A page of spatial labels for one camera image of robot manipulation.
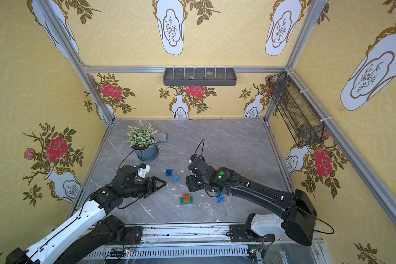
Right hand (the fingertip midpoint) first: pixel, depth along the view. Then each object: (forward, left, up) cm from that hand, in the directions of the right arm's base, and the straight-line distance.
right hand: (190, 185), depth 76 cm
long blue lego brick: (-2, -14, -12) cm, 19 cm away
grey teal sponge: (+37, +23, -12) cm, 45 cm away
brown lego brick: (-3, +2, -7) cm, 8 cm away
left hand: (-1, +12, -1) cm, 12 cm away
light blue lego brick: (+8, +10, -11) cm, 17 cm away
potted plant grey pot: (+24, +31, -12) cm, 41 cm away
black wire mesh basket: (+30, -57, +9) cm, 65 cm away
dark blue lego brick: (+11, +14, -11) cm, 21 cm away
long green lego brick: (-5, +2, -11) cm, 12 cm away
